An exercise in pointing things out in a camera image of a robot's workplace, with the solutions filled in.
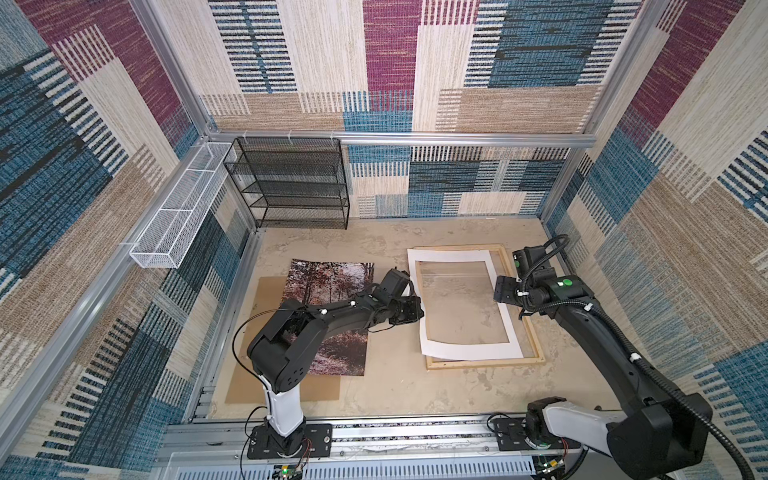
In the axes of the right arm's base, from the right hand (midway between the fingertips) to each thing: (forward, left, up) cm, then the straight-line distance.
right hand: (514, 297), depth 80 cm
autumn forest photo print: (+16, +54, -15) cm, 58 cm away
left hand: (+2, +22, -9) cm, 24 cm away
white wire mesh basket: (+22, +99, +3) cm, 102 cm away
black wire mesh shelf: (+49, +67, +1) cm, 83 cm away
